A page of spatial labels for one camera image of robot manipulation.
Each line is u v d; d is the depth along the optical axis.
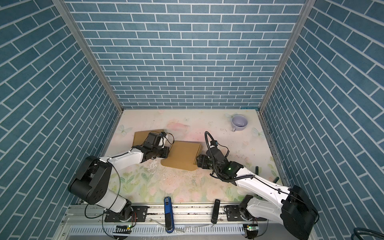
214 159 0.60
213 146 0.74
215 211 0.71
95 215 0.75
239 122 1.10
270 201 0.46
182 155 0.85
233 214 0.74
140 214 0.74
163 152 0.83
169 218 0.72
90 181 0.45
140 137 1.04
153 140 0.73
